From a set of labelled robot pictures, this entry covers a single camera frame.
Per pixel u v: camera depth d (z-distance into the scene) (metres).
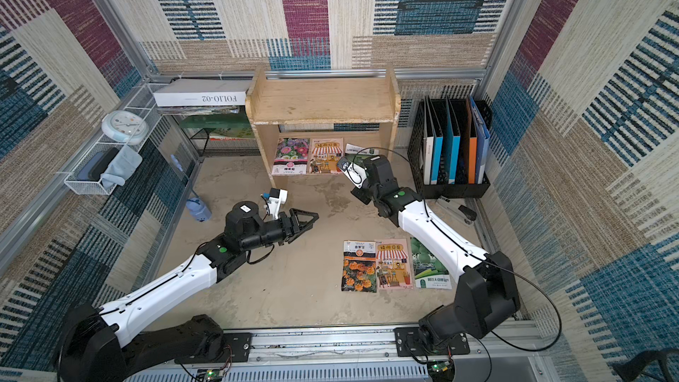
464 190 1.02
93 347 0.39
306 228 0.67
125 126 0.75
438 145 0.85
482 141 0.84
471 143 0.85
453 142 0.85
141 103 0.87
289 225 0.65
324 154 0.91
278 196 0.71
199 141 1.16
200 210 0.96
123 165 0.69
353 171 0.70
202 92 0.78
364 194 0.74
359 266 0.87
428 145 0.85
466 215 0.94
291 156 0.90
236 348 0.73
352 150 0.91
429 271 0.87
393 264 0.87
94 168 0.65
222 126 1.02
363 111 0.72
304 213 0.69
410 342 0.73
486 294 0.42
